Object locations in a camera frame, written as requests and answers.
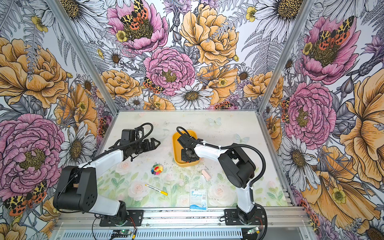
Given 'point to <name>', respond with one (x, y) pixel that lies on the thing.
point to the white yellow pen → (161, 192)
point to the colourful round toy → (157, 169)
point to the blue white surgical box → (198, 199)
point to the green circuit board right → (253, 230)
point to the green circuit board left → (125, 232)
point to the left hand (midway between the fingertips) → (154, 148)
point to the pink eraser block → (205, 175)
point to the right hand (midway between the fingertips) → (187, 161)
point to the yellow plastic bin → (177, 149)
